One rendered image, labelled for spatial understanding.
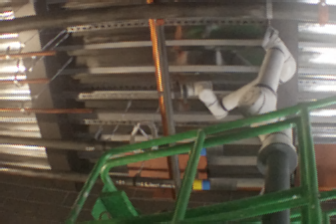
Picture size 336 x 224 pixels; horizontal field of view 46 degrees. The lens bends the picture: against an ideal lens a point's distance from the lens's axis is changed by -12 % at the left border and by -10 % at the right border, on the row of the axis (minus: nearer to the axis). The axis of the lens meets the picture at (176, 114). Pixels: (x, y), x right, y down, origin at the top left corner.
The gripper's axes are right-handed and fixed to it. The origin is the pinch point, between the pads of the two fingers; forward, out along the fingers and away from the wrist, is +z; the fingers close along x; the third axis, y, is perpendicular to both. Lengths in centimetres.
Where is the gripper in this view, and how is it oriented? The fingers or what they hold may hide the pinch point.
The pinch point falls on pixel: (161, 93)
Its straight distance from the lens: 289.2
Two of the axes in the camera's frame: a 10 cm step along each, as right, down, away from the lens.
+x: 0.7, 4.9, -8.7
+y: -0.9, -8.7, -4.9
